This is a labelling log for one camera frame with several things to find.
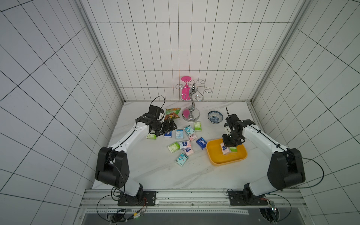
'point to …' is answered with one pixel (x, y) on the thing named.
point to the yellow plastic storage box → (217, 158)
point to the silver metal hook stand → (191, 114)
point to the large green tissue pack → (152, 136)
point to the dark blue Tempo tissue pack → (168, 134)
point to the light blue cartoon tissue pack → (179, 134)
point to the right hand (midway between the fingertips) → (221, 144)
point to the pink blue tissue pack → (188, 151)
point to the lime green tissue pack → (174, 147)
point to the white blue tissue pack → (183, 145)
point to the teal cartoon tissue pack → (182, 159)
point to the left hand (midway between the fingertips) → (170, 131)
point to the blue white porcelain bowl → (215, 117)
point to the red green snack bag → (172, 113)
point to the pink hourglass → (186, 90)
